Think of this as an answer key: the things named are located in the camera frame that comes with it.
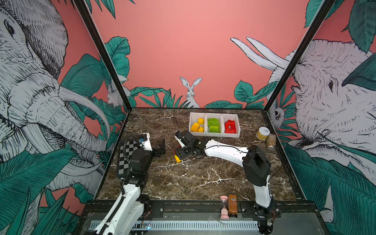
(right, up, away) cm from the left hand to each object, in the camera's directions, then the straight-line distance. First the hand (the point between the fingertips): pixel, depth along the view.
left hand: (158, 137), depth 79 cm
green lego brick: (+35, +4, +25) cm, 43 cm away
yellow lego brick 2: (+22, +6, +28) cm, 36 cm away
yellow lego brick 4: (+25, +3, +24) cm, 35 cm away
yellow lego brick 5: (+10, -12, +2) cm, 16 cm away
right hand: (+11, -8, +7) cm, 15 cm away
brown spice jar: (+73, -4, +18) cm, 75 cm away
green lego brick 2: (+35, +9, +28) cm, 46 cm away
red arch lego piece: (+49, +3, +27) cm, 57 cm away
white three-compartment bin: (+41, +12, +28) cm, 51 cm away
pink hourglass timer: (+35, -37, -7) cm, 51 cm away
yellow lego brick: (+25, +9, +31) cm, 41 cm away
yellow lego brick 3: (+20, +3, +27) cm, 34 cm away
